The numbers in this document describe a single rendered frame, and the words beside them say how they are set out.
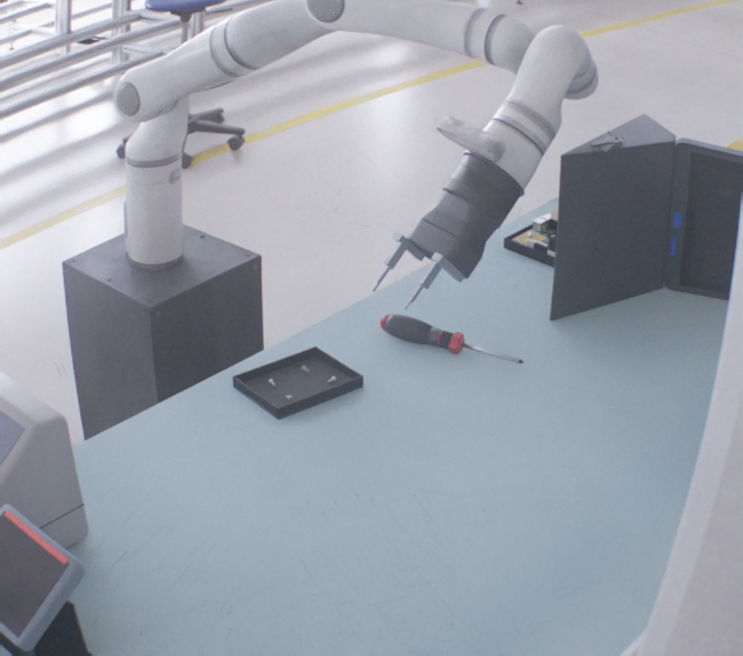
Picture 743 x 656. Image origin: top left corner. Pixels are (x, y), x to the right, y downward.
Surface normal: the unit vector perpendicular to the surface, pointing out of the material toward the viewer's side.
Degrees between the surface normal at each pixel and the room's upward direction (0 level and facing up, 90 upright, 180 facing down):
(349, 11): 90
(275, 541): 0
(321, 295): 0
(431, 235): 45
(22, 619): 32
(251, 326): 90
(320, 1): 88
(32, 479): 90
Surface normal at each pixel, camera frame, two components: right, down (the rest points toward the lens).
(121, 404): -0.64, 0.32
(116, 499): 0.01, -0.90
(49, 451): 0.78, 0.29
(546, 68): -0.47, -0.05
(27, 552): -0.33, -0.59
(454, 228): -0.51, -0.50
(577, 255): 0.46, 0.40
